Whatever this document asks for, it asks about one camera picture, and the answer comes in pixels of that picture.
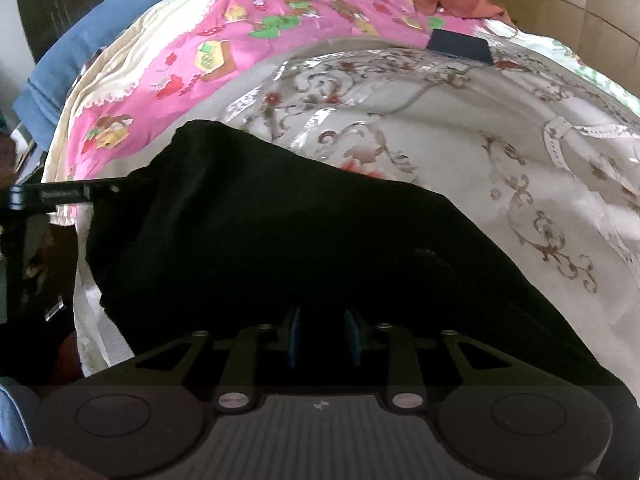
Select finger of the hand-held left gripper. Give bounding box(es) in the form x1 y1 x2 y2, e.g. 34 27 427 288
86 175 133 203

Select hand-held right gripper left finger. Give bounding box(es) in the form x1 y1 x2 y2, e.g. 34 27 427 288
132 306 303 412

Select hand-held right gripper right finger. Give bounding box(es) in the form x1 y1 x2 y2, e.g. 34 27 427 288
342 307 512 413

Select black pants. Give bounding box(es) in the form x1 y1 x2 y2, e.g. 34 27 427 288
84 119 640 411

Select blue cloth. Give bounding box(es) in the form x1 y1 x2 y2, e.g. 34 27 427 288
12 0 166 153

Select pink printed bed sheet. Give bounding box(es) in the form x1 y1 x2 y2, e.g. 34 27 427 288
62 0 488 181

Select white floral bed cover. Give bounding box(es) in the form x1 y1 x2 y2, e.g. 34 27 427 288
40 0 640 376

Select dark flat phone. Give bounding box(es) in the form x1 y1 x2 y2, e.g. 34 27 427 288
426 28 495 66

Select brown wooden wardrobe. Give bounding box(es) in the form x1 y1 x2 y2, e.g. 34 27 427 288
482 0 640 98

